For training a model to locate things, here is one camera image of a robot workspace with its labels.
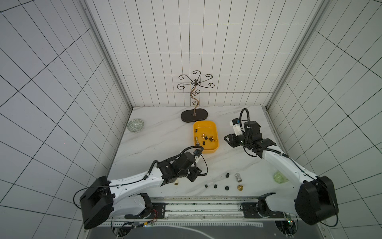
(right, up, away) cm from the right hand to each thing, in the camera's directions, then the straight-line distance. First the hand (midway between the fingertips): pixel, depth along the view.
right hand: (227, 134), depth 85 cm
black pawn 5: (-8, -28, -5) cm, 30 cm away
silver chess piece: (-17, -8, +11) cm, 22 cm away
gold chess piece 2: (+5, -28, -6) cm, 30 cm away
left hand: (-20, -20, -6) cm, 29 cm away
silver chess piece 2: (+6, -25, -2) cm, 25 cm away
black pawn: (-11, -4, +15) cm, 19 cm away
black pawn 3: (0, -24, -2) cm, 24 cm away
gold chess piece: (-13, -3, +15) cm, 20 cm away
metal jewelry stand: (-22, +12, +29) cm, 38 cm away
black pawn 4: (-2, -29, -6) cm, 30 cm away
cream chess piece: (-30, -27, -4) cm, 40 cm away
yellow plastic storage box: (-11, 0, +15) cm, 18 cm away
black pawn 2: (-18, +1, +19) cm, 26 cm away
